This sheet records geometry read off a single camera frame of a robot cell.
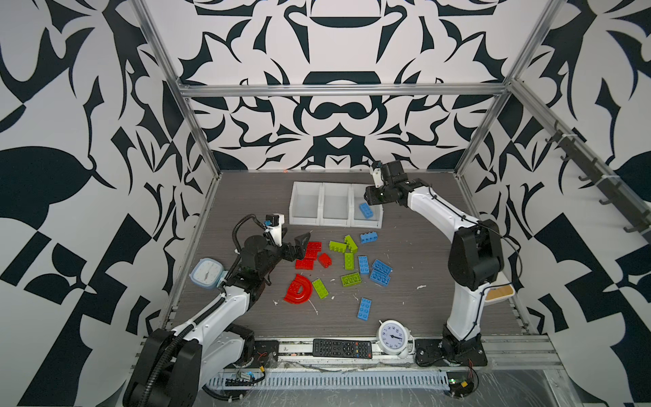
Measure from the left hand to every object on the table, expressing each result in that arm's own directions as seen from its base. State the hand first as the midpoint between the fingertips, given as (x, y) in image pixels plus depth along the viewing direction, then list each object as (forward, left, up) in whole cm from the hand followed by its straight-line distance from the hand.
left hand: (297, 227), depth 81 cm
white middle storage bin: (+21, -14, -16) cm, 30 cm away
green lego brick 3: (-4, -17, -17) cm, 24 cm away
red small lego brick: (-4, -9, -16) cm, 19 cm away
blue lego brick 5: (-10, -27, -17) cm, 34 cm away
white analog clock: (-29, -28, -15) cm, 43 cm away
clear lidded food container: (-8, +31, -15) cm, 36 cm away
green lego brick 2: (+2, -18, -15) cm, 24 cm away
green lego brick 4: (-11, -17, -16) cm, 26 cm away
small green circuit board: (-41, -45, -18) cm, 63 cm away
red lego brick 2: (-5, -1, -16) cm, 17 cm away
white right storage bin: (+15, -22, -17) cm, 32 cm away
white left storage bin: (+21, -1, -15) cm, 26 cm away
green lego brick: (+1, -13, -15) cm, 20 cm away
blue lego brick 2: (+4, -25, -15) cm, 30 cm away
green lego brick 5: (-14, -7, -17) cm, 23 cm away
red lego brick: (+1, -4, -16) cm, 16 cm away
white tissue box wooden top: (-19, -62, -12) cm, 66 cm away
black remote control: (-32, -13, -16) cm, 38 cm away
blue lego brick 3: (-6, -22, -17) cm, 28 cm away
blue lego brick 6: (-21, -21, -16) cm, 33 cm away
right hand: (+16, -26, -3) cm, 31 cm away
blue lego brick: (+18, -26, -16) cm, 35 cm away
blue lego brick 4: (-7, -28, -16) cm, 33 cm away
